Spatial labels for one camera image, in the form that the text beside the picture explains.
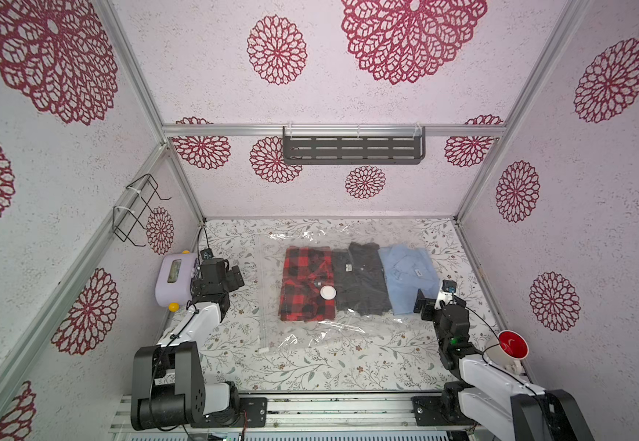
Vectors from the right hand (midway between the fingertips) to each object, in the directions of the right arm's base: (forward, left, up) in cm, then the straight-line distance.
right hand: (435, 289), depth 87 cm
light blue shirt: (+13, +5, -8) cm, 16 cm away
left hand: (+3, +69, +1) cm, 69 cm away
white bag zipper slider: (-18, +53, -7) cm, 57 cm away
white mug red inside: (-15, -21, -9) cm, 27 cm away
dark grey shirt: (+7, +23, -7) cm, 25 cm away
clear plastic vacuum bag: (-10, +26, -10) cm, 30 cm away
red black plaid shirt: (+9, +42, -4) cm, 43 cm away
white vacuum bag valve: (+1, +34, -5) cm, 34 cm away
